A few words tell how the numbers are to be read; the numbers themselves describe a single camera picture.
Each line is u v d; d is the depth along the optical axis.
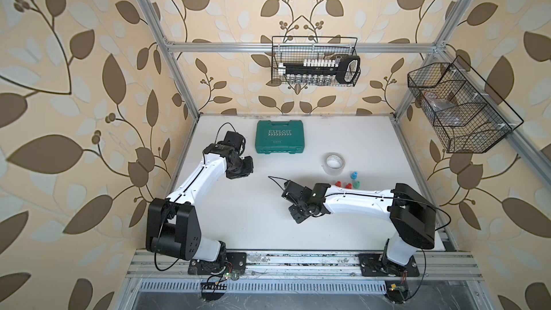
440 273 0.73
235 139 0.69
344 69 0.84
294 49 0.91
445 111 0.69
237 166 0.72
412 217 0.44
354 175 0.95
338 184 0.91
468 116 0.73
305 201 0.63
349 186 0.91
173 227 0.42
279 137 1.05
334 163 1.00
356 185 0.91
